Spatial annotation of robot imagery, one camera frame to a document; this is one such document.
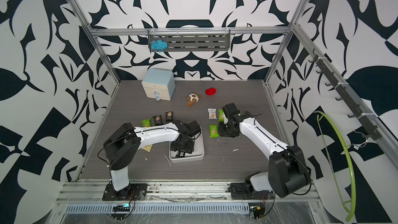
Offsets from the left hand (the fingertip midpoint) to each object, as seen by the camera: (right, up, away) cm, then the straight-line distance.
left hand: (184, 147), depth 88 cm
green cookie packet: (+17, +7, +6) cm, 19 cm away
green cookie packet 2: (+22, +16, +12) cm, 30 cm away
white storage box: (+8, -2, -7) cm, 10 cm away
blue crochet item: (-15, +58, +3) cm, 60 cm away
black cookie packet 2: (-11, +16, +12) cm, 22 cm away
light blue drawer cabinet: (-17, +36, +12) cm, 42 cm away
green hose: (+58, -11, -36) cm, 70 cm away
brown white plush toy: (+4, +27, +19) cm, 33 cm away
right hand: (+20, +10, -2) cm, 22 cm away
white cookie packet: (+17, +17, +14) cm, 28 cm away
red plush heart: (+17, +32, +25) cm, 44 cm away
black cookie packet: (-18, +13, +11) cm, 24 cm away
